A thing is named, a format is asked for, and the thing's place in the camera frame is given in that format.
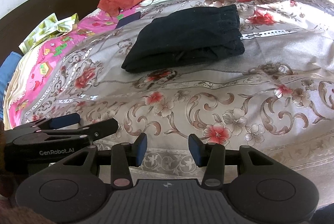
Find black pants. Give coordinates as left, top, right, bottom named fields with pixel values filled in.
left=122, top=5, right=245, bottom=73

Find pink patterned bedsheet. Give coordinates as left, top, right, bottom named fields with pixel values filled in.
left=3, top=0, right=309, bottom=129

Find blue pillow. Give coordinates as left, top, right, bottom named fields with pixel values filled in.
left=0, top=51, right=22, bottom=120

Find floral beige bedspread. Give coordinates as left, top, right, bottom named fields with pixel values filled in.
left=20, top=0, right=333, bottom=206

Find green white floral pillow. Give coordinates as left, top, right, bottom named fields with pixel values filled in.
left=19, top=13, right=79, bottom=55

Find dark blue flat notebook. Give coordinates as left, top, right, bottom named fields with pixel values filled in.
left=116, top=12, right=141, bottom=29

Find dark wooden headboard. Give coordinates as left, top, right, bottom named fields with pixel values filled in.
left=1, top=0, right=100, bottom=62

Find red orange cloth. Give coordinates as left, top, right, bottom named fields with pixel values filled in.
left=97, top=0, right=145, bottom=17

